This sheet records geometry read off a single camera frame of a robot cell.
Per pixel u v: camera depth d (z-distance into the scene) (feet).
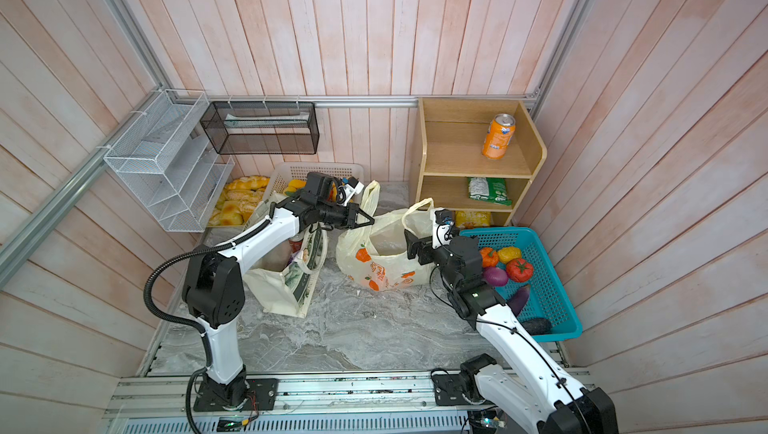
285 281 2.31
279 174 3.72
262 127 3.41
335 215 2.53
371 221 2.75
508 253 3.11
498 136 2.51
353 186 2.66
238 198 3.60
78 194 2.05
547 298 2.79
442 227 2.12
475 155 2.81
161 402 2.41
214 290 1.63
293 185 3.75
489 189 2.97
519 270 2.95
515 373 1.56
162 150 2.30
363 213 2.69
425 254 2.24
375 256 2.67
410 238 2.44
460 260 1.83
